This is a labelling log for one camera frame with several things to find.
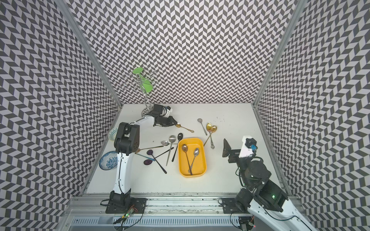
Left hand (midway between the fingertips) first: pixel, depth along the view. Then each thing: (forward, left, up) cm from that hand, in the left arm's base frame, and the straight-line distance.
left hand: (176, 123), depth 106 cm
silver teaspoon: (-14, +2, 0) cm, 14 cm away
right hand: (-31, -31, +27) cm, 52 cm away
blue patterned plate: (-29, +39, +1) cm, 49 cm away
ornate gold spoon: (-2, -2, -1) cm, 3 cm away
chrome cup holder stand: (+25, +34, +19) cm, 46 cm away
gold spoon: (-5, -24, +1) cm, 25 cm away
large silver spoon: (-20, -7, -1) cm, 22 cm away
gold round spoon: (-8, -27, +2) cm, 28 cm away
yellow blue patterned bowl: (-11, +42, +3) cm, 44 cm away
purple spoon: (-23, +15, 0) cm, 28 cm away
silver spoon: (-24, -14, 0) cm, 28 cm away
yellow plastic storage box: (-32, -16, -2) cm, 36 cm away
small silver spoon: (+3, -18, -1) cm, 18 cm away
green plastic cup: (+14, +19, +24) cm, 34 cm away
